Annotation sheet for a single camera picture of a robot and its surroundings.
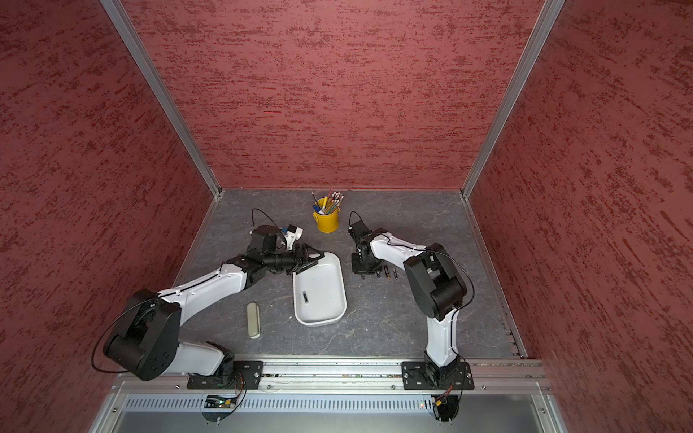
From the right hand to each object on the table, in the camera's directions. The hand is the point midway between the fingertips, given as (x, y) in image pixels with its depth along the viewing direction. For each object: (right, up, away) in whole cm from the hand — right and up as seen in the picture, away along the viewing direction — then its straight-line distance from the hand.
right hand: (362, 274), depth 95 cm
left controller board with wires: (-40, -30, -22) cm, 55 cm away
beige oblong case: (-34, -11, -13) cm, 38 cm away
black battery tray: (0, -1, 0) cm, 1 cm away
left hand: (-13, +7, -13) cm, 19 cm away
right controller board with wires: (+22, -29, -26) cm, 44 cm away
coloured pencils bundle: (-12, +26, +7) cm, 30 cm away
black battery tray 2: (-19, -6, -6) cm, 21 cm away
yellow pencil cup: (-13, +18, +10) cm, 25 cm away
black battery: (+12, 0, 0) cm, 12 cm away
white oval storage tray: (-15, -5, -5) cm, 16 cm away
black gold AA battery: (+9, +2, 0) cm, 9 cm away
